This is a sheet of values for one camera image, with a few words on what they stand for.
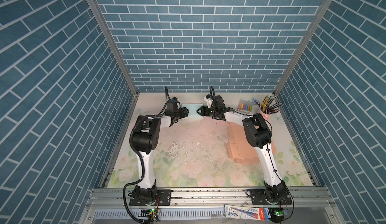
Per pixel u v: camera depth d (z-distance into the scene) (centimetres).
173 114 84
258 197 74
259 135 62
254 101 115
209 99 98
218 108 87
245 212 69
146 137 56
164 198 74
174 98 96
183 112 94
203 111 96
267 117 96
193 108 103
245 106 112
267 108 99
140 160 57
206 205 72
